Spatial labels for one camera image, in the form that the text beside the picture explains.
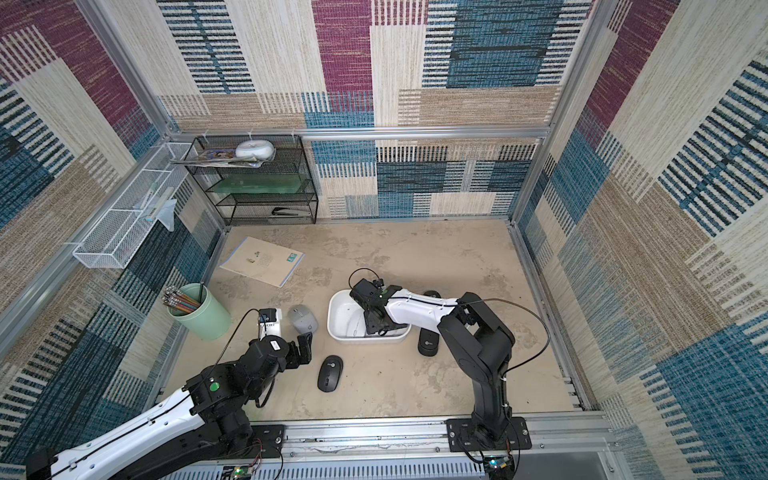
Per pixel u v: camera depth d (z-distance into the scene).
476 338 0.48
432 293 0.97
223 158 0.92
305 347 0.69
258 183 0.94
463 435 0.73
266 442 0.73
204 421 0.52
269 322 0.66
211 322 0.88
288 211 1.08
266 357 0.55
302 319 0.91
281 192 0.94
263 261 1.08
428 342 0.87
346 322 0.92
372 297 0.73
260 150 0.89
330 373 0.83
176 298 0.79
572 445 0.73
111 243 0.70
